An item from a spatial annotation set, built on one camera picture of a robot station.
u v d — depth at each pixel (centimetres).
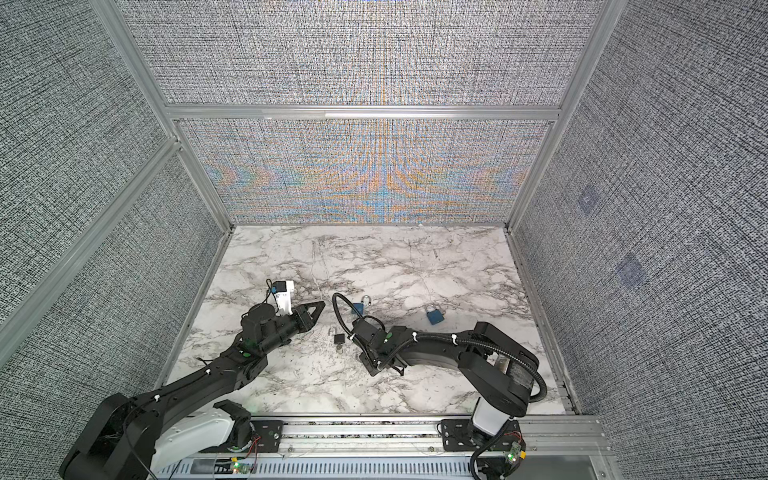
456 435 73
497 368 48
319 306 81
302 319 72
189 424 56
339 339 90
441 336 50
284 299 74
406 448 73
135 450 40
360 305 98
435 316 95
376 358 66
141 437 41
